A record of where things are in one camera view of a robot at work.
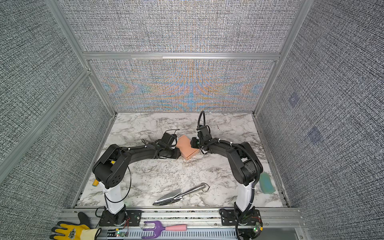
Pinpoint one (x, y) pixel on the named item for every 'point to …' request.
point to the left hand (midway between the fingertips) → (179, 154)
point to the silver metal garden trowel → (177, 195)
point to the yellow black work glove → (70, 231)
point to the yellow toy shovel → (95, 183)
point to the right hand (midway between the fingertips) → (192, 142)
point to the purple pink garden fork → (158, 227)
